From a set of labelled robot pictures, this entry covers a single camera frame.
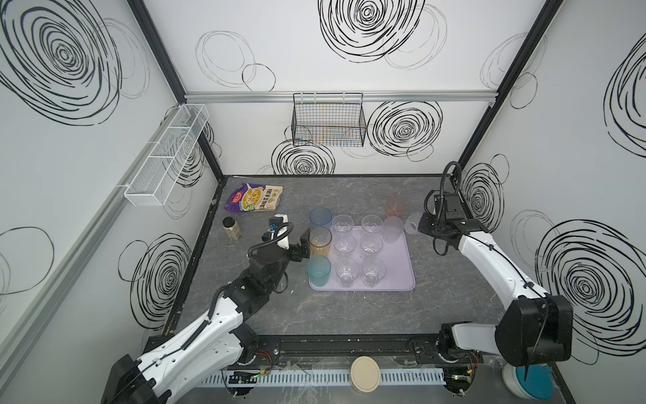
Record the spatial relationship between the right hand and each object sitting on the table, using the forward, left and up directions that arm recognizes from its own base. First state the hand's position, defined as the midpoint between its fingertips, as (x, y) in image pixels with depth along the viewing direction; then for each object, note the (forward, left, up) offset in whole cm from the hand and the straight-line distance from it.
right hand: (425, 224), depth 85 cm
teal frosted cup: (-13, +36, -8) cm, 39 cm away
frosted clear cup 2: (0, +4, 0) cm, 4 cm away
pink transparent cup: (+16, +6, -11) cm, 20 cm away
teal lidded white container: (-43, -22, -8) cm, 49 cm away
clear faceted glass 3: (-12, +17, -14) cm, 25 cm away
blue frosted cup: (+3, +36, -1) cm, 36 cm away
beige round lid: (-42, +23, -7) cm, 49 cm away
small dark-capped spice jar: (+1, +70, -7) cm, 70 cm away
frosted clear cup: (+4, +9, -10) cm, 14 cm away
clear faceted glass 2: (-3, +27, -10) cm, 29 cm away
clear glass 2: (-2, +18, -12) cm, 21 cm away
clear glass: (+7, +16, -11) cm, 21 cm away
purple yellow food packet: (+21, +69, -12) cm, 73 cm away
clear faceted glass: (+7, +28, -11) cm, 31 cm away
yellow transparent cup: (-3, +36, -6) cm, 37 cm away
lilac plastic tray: (-10, +21, -8) cm, 25 cm away
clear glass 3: (-13, +27, -12) cm, 32 cm away
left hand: (-8, +43, +8) cm, 44 cm away
